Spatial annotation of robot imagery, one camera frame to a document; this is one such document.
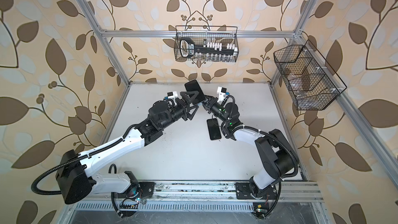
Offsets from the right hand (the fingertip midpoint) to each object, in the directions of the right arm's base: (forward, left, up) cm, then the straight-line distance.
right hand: (197, 96), depth 76 cm
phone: (-3, -9, -28) cm, 30 cm away
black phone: (+5, +2, +2) cm, 6 cm away
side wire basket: (+1, -56, +5) cm, 56 cm away
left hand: (-6, 0, +7) cm, 9 cm away
